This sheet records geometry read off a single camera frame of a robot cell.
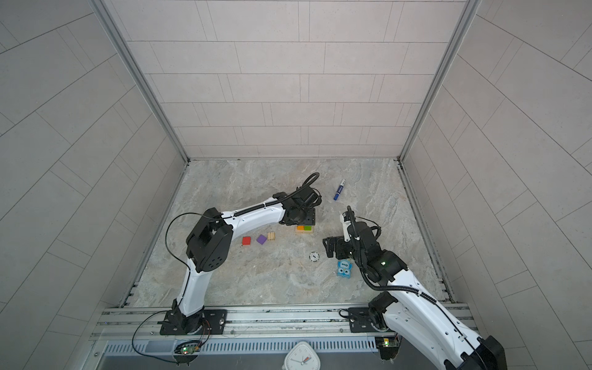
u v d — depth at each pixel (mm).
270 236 889
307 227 910
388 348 680
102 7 705
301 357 642
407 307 482
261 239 889
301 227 911
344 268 807
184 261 528
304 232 910
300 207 693
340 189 1047
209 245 500
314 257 846
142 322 707
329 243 694
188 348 642
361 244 570
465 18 723
